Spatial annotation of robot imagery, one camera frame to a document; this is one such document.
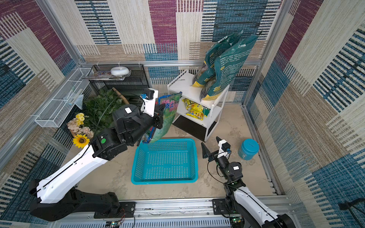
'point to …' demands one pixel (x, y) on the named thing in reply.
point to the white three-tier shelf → (213, 108)
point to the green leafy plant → (100, 109)
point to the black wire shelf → (137, 80)
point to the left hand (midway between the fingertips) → (163, 103)
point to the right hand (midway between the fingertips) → (211, 139)
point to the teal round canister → (248, 148)
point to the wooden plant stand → (74, 150)
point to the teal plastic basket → (165, 161)
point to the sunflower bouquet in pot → (82, 135)
